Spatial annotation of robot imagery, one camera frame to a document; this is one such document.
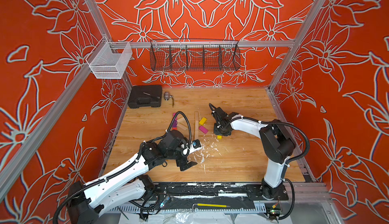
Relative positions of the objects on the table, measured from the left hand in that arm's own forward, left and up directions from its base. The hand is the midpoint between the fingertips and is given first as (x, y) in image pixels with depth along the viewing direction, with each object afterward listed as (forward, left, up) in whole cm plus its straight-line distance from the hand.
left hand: (193, 151), depth 73 cm
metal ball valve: (+44, +23, -10) cm, 51 cm away
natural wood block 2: (+22, +9, -13) cm, 27 cm away
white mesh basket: (+47, +57, +19) cm, 76 cm away
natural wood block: (+26, +10, -13) cm, 31 cm away
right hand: (+20, -14, -13) cm, 27 cm away
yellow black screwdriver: (-26, +32, -14) cm, 43 cm away
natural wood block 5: (+16, -1, -13) cm, 20 cm away
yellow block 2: (+15, -15, -11) cm, 24 cm away
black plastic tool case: (+41, +40, -7) cm, 58 cm away
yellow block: (+26, -4, -12) cm, 29 cm away
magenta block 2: (+20, -5, -13) cm, 25 cm away
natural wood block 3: (+29, 0, -12) cm, 31 cm away
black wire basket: (+60, +6, +16) cm, 63 cm away
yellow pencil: (-20, -11, -14) cm, 27 cm away
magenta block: (+35, +17, -18) cm, 43 cm away
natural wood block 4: (+23, 0, -13) cm, 26 cm away
